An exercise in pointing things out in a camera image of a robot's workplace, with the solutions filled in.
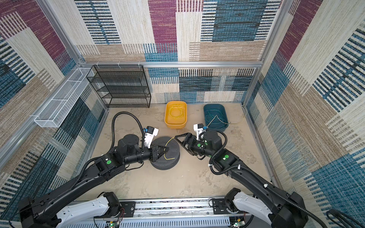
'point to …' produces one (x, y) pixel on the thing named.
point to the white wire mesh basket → (55, 112)
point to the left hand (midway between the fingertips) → (169, 147)
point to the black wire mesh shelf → (121, 86)
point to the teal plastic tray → (220, 107)
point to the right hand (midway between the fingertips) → (177, 143)
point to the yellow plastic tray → (176, 114)
